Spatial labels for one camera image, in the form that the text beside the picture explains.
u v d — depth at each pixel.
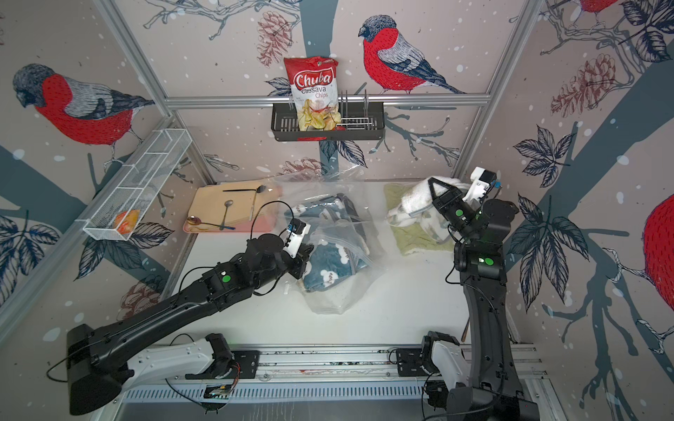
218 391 0.71
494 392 0.37
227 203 1.14
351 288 0.89
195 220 1.07
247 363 0.73
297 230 0.60
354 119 0.95
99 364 0.39
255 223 1.06
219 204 1.14
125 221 0.66
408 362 0.73
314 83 0.82
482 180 0.57
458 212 0.57
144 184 0.79
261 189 1.14
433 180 0.64
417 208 0.64
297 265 0.62
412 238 0.98
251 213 1.10
